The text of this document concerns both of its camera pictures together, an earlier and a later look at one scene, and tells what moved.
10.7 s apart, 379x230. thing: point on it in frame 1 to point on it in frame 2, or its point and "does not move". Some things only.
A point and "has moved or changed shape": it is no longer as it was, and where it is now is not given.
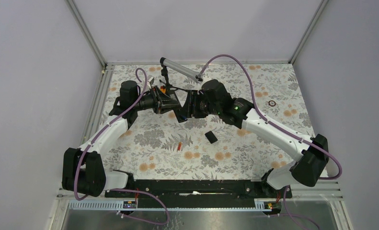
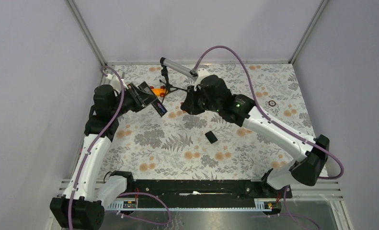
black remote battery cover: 211,137 does not move
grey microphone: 181,69 does not move
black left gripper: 162,103 to 141,99
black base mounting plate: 202,194 does not move
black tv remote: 182,113 has moved or changed shape
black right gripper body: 200,104 does not move
